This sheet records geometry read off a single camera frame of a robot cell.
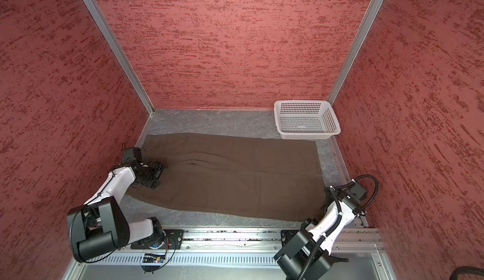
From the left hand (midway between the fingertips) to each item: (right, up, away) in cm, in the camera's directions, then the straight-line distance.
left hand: (166, 175), depth 87 cm
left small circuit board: (+1, -29, -14) cm, 33 cm away
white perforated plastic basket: (+76, +28, +31) cm, 87 cm away
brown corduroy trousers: (+47, -2, +5) cm, 47 cm away
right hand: (+72, -10, -7) cm, 73 cm away
